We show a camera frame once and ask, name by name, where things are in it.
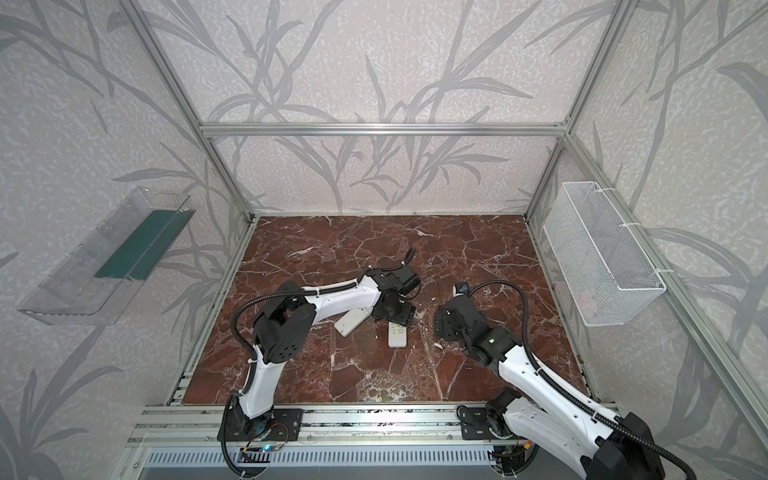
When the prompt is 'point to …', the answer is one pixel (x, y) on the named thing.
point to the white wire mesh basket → (609, 278)
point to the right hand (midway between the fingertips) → (452, 308)
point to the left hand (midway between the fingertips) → (406, 312)
